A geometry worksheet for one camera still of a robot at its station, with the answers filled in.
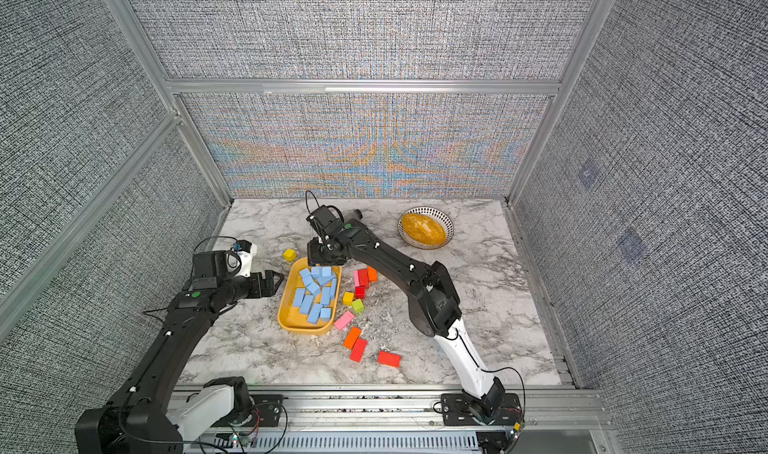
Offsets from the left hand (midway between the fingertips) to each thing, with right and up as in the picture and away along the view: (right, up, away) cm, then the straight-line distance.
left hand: (273, 273), depth 82 cm
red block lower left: (+23, -21, +1) cm, 32 cm away
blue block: (+5, -2, +13) cm, 14 cm away
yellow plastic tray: (+2, -14, +7) cm, 16 cm away
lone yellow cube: (-1, +3, +20) cm, 20 cm away
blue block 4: (+4, -9, +10) cm, 14 cm away
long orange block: (+27, -2, +15) cm, 31 cm away
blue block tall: (+10, -13, +6) cm, 17 cm away
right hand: (+10, +6, +4) cm, 12 cm away
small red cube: (+23, -8, +12) cm, 27 cm away
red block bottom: (+33, -23, -1) cm, 40 cm away
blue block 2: (+11, -4, +12) cm, 17 cm away
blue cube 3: (+13, -13, +5) cm, 19 cm away
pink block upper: (+21, -4, +12) cm, 25 cm away
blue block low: (+7, -11, +8) cm, 15 cm away
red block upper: (+24, -4, +14) cm, 28 cm away
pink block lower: (+19, -15, +6) cm, 25 cm away
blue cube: (+9, -1, +12) cm, 16 cm away
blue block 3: (+9, -6, +10) cm, 14 cm away
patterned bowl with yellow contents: (+45, +13, +21) cm, 51 cm away
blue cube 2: (+13, -1, +10) cm, 16 cm away
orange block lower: (+21, -19, +3) cm, 28 cm away
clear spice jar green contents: (+21, +18, +29) cm, 40 cm away
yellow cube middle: (+20, -9, +8) cm, 23 cm away
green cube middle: (+23, -11, +7) cm, 26 cm away
